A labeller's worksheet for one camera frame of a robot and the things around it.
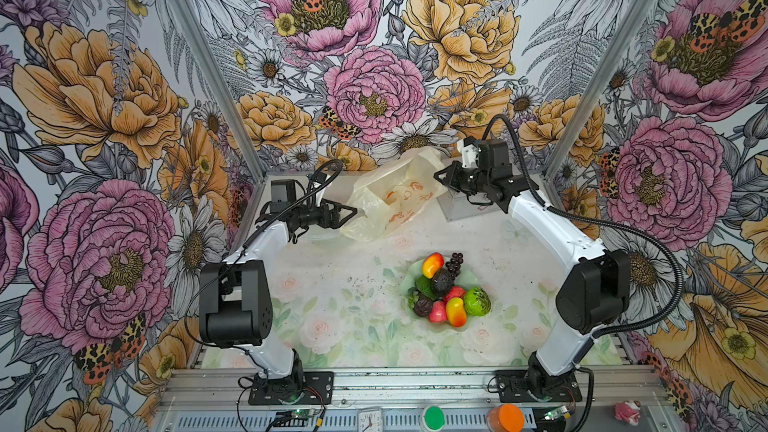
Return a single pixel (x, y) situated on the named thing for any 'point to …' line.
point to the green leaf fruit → (424, 286)
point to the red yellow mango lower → (456, 312)
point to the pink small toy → (628, 411)
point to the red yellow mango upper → (432, 264)
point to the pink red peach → (438, 312)
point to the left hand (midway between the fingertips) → (348, 215)
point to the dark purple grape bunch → (454, 265)
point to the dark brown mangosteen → (423, 305)
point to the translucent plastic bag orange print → (393, 195)
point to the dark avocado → (442, 282)
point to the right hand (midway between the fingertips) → (435, 182)
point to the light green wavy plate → (414, 272)
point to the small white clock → (370, 419)
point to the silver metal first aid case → (456, 206)
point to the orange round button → (506, 417)
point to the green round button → (433, 418)
